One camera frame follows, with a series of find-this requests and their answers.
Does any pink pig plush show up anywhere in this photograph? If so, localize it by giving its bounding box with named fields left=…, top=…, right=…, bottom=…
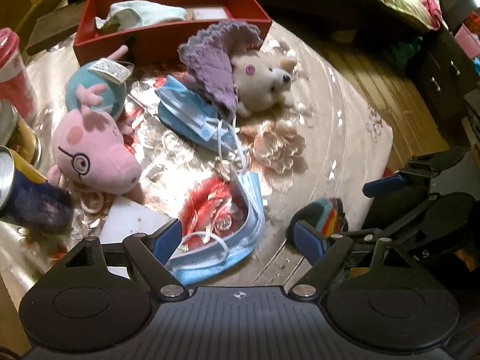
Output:
left=47, top=45, right=142, bottom=195

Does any dark wooden stool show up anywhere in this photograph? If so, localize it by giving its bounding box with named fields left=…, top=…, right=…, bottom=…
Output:
left=26, top=1, right=86, bottom=56

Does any purple knitted cloth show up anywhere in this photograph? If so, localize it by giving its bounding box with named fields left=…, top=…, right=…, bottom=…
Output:
left=178, top=19, right=263, bottom=122

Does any red cardboard box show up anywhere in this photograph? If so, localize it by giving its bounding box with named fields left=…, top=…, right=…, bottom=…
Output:
left=73, top=0, right=272, bottom=67

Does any blue face mask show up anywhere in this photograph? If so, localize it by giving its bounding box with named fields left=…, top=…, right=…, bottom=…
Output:
left=155, top=75, right=247, bottom=171
left=166, top=172, right=266, bottom=285

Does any white foam block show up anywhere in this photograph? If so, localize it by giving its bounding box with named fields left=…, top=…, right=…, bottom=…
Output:
left=192, top=7, right=229, bottom=20

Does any yellow blue drink can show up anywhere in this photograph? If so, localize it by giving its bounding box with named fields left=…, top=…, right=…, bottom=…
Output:
left=1, top=146, right=73, bottom=234

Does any rainbow striped dark sock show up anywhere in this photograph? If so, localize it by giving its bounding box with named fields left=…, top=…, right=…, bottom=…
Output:
left=286, top=197, right=348, bottom=245

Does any floral satin tablecloth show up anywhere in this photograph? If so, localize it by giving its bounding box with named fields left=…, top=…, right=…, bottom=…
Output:
left=1, top=22, right=393, bottom=307

